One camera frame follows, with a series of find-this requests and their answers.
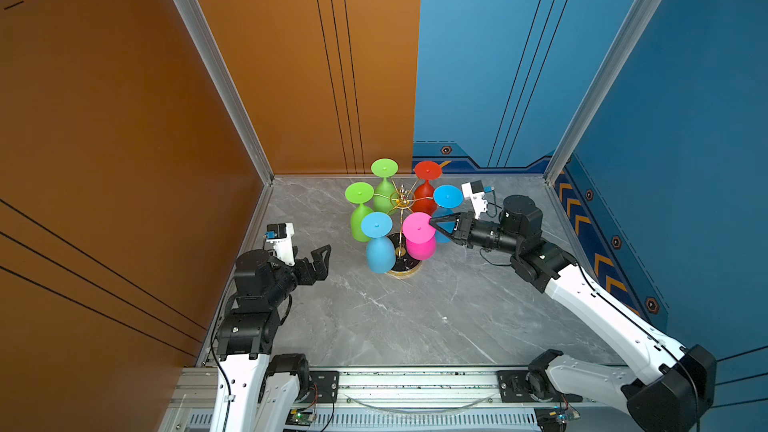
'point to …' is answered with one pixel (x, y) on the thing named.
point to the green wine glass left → (360, 193)
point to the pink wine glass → (419, 236)
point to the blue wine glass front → (380, 249)
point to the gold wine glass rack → (404, 267)
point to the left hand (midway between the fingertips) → (313, 245)
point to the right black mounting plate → (514, 389)
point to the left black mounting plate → (323, 386)
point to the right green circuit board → (554, 419)
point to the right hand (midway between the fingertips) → (428, 224)
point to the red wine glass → (424, 197)
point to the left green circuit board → (299, 417)
